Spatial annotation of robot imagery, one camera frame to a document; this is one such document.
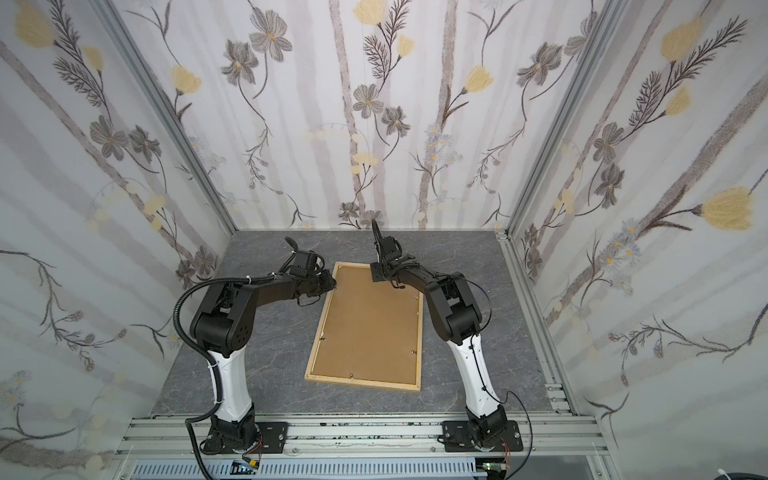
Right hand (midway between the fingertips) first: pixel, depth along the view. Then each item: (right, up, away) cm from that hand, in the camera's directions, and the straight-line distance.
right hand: (375, 259), depth 104 cm
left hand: (-15, -6, -1) cm, 16 cm away
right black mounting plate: (+22, -45, -31) cm, 59 cm away
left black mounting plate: (-24, -45, -31) cm, 60 cm away
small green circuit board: (-31, -52, -32) cm, 69 cm away
